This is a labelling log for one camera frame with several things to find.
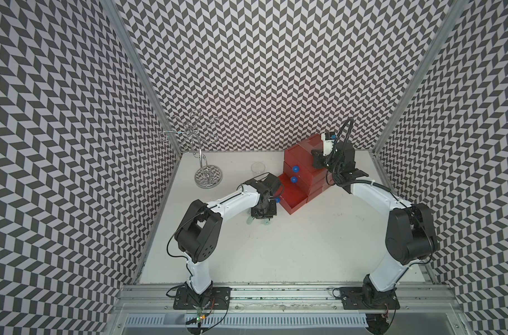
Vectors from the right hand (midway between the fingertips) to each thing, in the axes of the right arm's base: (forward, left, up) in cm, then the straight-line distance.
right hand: (310, 157), depth 91 cm
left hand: (-22, +19, -14) cm, 32 cm away
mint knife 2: (-24, +20, -14) cm, 34 cm away
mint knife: (-21, +27, -17) cm, 39 cm away
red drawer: (-1, +9, -7) cm, 11 cm away
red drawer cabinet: (-8, +4, -6) cm, 11 cm away
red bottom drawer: (-12, +8, -13) cm, 19 cm away
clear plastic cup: (+8, +24, -17) cm, 31 cm away
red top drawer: (+1, +4, +1) cm, 5 cm away
